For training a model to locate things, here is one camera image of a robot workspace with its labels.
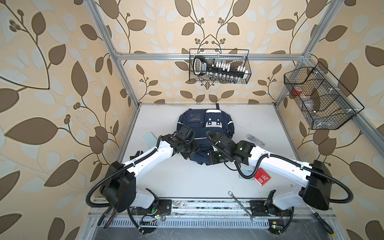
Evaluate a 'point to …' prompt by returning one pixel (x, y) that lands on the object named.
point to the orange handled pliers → (105, 214)
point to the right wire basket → (324, 103)
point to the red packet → (261, 177)
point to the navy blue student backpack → (202, 120)
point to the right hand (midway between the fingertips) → (208, 159)
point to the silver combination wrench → (252, 218)
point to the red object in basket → (296, 92)
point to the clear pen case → (255, 140)
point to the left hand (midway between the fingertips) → (203, 149)
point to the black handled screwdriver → (329, 230)
